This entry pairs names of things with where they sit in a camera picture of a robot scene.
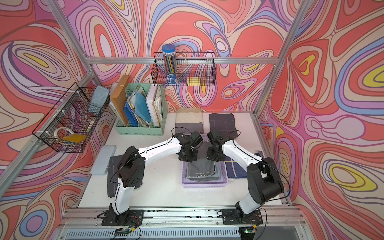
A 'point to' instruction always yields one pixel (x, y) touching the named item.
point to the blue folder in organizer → (131, 115)
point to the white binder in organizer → (152, 103)
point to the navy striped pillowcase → (235, 170)
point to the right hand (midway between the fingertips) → (213, 161)
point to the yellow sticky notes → (193, 81)
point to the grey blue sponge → (100, 96)
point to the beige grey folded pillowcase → (188, 120)
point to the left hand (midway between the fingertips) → (195, 160)
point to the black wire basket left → (67, 127)
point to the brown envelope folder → (119, 97)
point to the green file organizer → (137, 94)
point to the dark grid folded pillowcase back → (223, 122)
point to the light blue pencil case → (100, 164)
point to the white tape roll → (55, 133)
